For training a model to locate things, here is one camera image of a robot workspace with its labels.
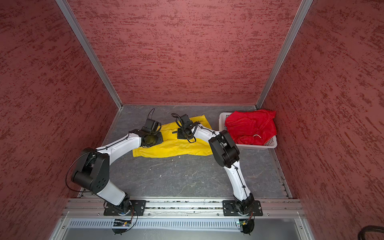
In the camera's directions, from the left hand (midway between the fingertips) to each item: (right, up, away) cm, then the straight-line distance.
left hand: (160, 142), depth 92 cm
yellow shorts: (+8, -3, +2) cm, 9 cm away
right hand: (+11, +2, +7) cm, 14 cm away
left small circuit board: (-15, -37, -20) cm, 45 cm away
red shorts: (+62, +9, +8) cm, 63 cm away
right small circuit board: (+46, -37, -21) cm, 62 cm away
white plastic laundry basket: (+70, -1, -1) cm, 71 cm away
